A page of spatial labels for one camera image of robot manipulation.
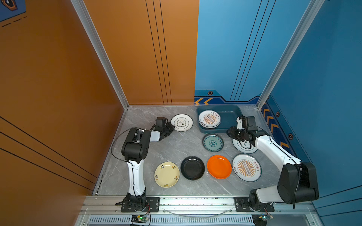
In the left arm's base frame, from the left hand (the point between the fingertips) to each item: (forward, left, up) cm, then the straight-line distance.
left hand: (175, 125), depth 105 cm
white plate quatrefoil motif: (+4, -5, -1) cm, 6 cm away
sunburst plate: (+6, -26, +1) cm, 26 cm away
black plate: (-32, -12, -2) cm, 34 cm away
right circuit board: (-57, -46, -2) cm, 73 cm away
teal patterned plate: (-14, -27, -1) cm, 30 cm away
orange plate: (-32, -28, 0) cm, 42 cm away
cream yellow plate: (-36, +3, -1) cm, 36 cm away
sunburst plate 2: (-32, -45, -1) cm, 55 cm away
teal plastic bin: (+11, -42, +1) cm, 44 cm away
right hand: (-13, -34, +11) cm, 38 cm away
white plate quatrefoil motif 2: (-28, -38, +19) cm, 51 cm away
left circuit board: (-58, +15, -3) cm, 60 cm away
